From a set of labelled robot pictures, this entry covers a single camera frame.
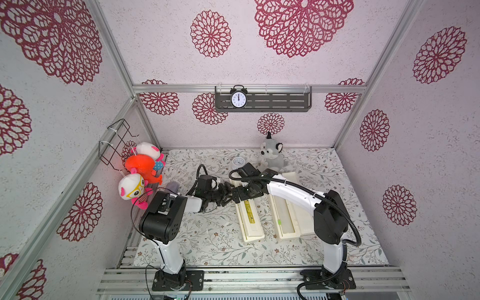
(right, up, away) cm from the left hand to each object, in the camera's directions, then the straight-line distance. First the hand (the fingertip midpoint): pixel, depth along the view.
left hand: (238, 192), depth 93 cm
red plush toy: (-45, +13, -5) cm, 47 cm away
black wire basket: (-52, +24, -16) cm, 59 cm away
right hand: (0, 0, -6) cm, 6 cm away
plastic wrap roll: (+21, -10, -10) cm, 25 cm away
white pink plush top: (-44, +21, +2) cm, 49 cm away
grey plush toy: (+17, +18, +4) cm, 25 cm away
